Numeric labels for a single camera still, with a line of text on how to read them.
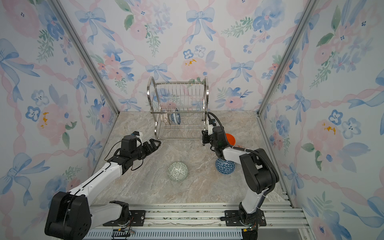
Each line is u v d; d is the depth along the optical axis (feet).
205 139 2.77
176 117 3.29
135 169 2.40
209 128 2.78
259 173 1.60
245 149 1.81
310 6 2.26
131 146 2.19
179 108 3.42
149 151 2.45
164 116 3.30
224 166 2.97
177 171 2.90
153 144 2.51
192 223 2.40
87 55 2.84
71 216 1.31
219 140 2.41
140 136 2.58
